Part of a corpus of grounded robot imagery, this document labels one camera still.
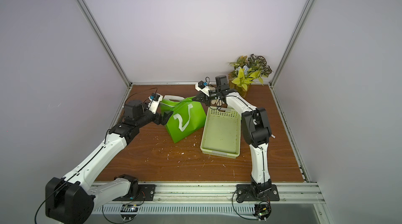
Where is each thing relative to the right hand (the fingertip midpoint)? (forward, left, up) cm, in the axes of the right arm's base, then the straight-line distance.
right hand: (194, 95), depth 88 cm
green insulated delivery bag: (-11, +3, -6) cm, 13 cm away
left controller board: (-54, +29, -23) cm, 65 cm away
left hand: (-11, +13, +3) cm, 18 cm away
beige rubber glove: (-4, -14, -1) cm, 14 cm away
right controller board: (-51, -34, -22) cm, 65 cm away
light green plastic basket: (-15, -16, -19) cm, 29 cm away
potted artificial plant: (+15, -32, +5) cm, 35 cm away
